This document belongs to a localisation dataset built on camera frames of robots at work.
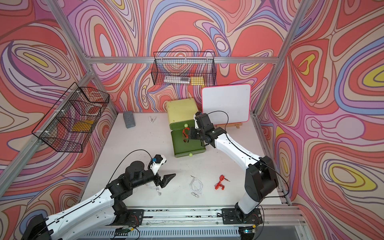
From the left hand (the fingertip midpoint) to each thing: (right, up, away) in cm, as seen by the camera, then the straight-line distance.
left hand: (171, 169), depth 75 cm
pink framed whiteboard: (+35, +37, +27) cm, 58 cm away
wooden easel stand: (+38, +23, +33) cm, 55 cm away
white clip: (-22, +27, +39) cm, 52 cm away
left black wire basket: (-50, +23, -4) cm, 55 cm away
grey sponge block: (-38, +27, +38) cm, 61 cm away
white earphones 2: (+13, -12, +9) cm, 20 cm away
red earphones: (+7, +17, +11) cm, 21 cm away
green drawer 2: (+6, +9, +16) cm, 19 cm away
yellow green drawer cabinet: (+4, +29, +14) cm, 32 cm away
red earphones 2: (+28, -9, +12) cm, 32 cm away
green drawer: (+5, +23, +12) cm, 26 cm away
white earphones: (-12, -12, +9) cm, 19 cm away
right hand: (+10, +16, +10) cm, 21 cm away
